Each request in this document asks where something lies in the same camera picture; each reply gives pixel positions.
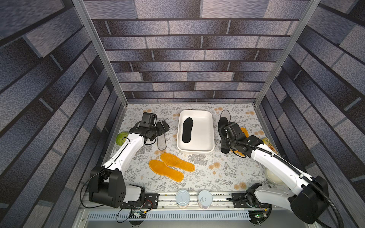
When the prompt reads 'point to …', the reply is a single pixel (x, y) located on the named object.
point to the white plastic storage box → (202, 134)
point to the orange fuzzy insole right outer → (237, 152)
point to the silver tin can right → (205, 199)
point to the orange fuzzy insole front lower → (160, 167)
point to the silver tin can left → (182, 198)
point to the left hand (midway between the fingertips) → (165, 128)
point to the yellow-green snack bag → (266, 141)
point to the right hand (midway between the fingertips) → (223, 140)
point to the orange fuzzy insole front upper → (176, 162)
